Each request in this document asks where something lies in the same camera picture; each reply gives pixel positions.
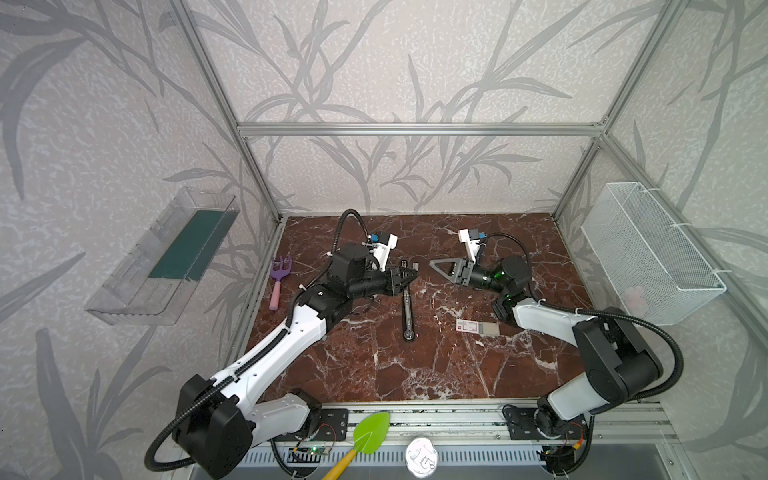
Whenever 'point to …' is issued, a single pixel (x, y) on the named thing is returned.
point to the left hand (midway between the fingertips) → (420, 268)
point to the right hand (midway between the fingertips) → (432, 259)
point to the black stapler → (409, 330)
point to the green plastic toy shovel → (368, 437)
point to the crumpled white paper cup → (421, 457)
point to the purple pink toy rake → (278, 274)
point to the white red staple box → (477, 327)
